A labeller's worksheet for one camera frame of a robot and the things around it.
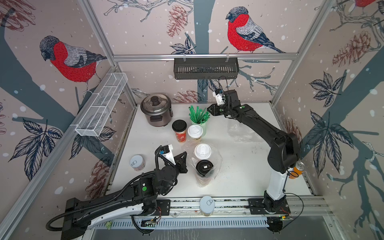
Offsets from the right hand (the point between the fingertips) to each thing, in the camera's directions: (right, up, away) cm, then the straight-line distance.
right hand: (209, 107), depth 89 cm
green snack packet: (-49, -57, -20) cm, 78 cm away
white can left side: (-42, -32, -5) cm, 53 cm away
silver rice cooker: (-35, 0, +10) cm, 36 cm away
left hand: (-11, -23, -19) cm, 32 cm away
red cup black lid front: (-4, -31, -19) cm, 36 cm away
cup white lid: (-5, -24, -14) cm, 28 cm away
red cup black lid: (-18, -12, -3) cm, 22 cm away
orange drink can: (+45, -34, -13) cm, 58 cm away
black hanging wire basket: (-1, +29, +17) cm, 34 cm away
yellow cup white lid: (-9, -15, -6) cm, 18 cm away
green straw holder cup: (-6, -6, +8) cm, 12 cm away
